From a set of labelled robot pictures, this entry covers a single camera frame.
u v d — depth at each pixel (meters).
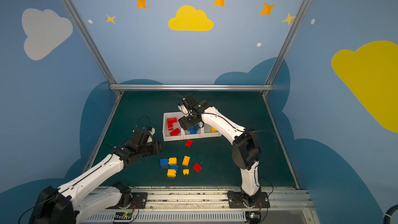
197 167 0.85
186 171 0.83
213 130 0.98
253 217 0.73
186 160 0.87
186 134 0.93
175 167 0.84
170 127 1.01
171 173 0.80
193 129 0.96
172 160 0.88
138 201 0.74
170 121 1.03
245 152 0.50
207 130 1.00
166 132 0.97
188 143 0.93
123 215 0.73
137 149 0.63
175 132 0.98
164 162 0.84
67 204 0.39
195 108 0.62
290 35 0.88
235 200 0.74
